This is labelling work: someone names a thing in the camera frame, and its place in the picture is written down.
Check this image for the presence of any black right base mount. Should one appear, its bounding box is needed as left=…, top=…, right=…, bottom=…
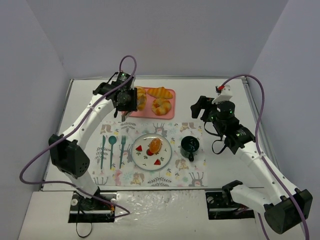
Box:
left=205, top=190, right=255, bottom=220

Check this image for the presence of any teal plastic knife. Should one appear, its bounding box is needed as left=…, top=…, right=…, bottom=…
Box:
left=100, top=135, right=106, bottom=170

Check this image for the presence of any ridged oval bread roll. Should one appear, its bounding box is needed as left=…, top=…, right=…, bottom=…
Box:
left=137, top=93, right=147, bottom=111

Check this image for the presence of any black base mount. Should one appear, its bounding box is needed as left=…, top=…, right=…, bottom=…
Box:
left=68, top=192, right=116, bottom=223
left=205, top=190, right=255, bottom=220

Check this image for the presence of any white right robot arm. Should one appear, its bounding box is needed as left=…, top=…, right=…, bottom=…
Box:
left=190, top=95, right=313, bottom=239

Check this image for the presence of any ring donut bread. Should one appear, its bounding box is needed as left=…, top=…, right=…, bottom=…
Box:
left=136, top=86, right=146, bottom=97

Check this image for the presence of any floral patterned placemat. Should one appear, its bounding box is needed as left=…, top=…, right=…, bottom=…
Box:
left=89, top=121, right=208, bottom=188

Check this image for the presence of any white strawberry plate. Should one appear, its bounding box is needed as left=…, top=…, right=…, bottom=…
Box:
left=131, top=133, right=173, bottom=172

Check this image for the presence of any teal plastic spoon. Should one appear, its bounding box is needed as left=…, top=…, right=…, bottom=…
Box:
left=108, top=135, right=117, bottom=169

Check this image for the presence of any pink plastic tray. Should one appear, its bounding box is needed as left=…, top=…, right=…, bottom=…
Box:
left=129, top=86, right=176, bottom=120

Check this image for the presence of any dark green mug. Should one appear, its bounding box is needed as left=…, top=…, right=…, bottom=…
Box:
left=180, top=136, right=200, bottom=162

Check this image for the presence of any long croissant bread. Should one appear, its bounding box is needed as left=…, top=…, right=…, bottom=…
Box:
left=146, top=87, right=173, bottom=100

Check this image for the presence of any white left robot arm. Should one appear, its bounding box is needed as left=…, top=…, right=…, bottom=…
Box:
left=48, top=71, right=138, bottom=198

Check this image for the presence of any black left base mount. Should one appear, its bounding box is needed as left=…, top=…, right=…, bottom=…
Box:
left=68, top=192, right=116, bottom=223

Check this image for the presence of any curled croissant bread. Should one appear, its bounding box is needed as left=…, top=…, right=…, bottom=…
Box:
left=151, top=98, right=172, bottom=116

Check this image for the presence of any teal plastic fork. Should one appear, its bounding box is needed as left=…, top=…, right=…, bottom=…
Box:
left=119, top=135, right=126, bottom=169

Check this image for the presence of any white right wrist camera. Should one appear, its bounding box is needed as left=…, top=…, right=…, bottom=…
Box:
left=211, top=84, right=233, bottom=104

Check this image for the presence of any round glazed bun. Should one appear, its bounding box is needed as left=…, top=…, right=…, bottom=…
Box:
left=149, top=138, right=162, bottom=154

